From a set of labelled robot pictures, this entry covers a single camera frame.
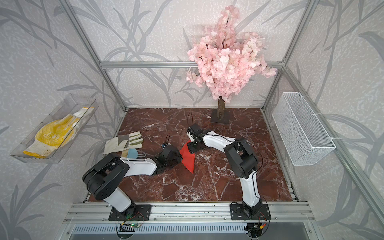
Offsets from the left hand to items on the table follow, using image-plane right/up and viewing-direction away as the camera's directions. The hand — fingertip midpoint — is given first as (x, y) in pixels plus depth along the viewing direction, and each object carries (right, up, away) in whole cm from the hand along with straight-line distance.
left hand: (184, 156), depth 93 cm
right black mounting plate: (+29, -23, -20) cm, 42 cm away
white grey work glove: (-36, +9, +7) cm, 38 cm away
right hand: (+5, +5, +3) cm, 8 cm away
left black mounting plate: (-21, -22, -21) cm, 37 cm away
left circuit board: (-21, -27, -22) cm, 41 cm away
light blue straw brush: (-34, +1, +3) cm, 35 cm away
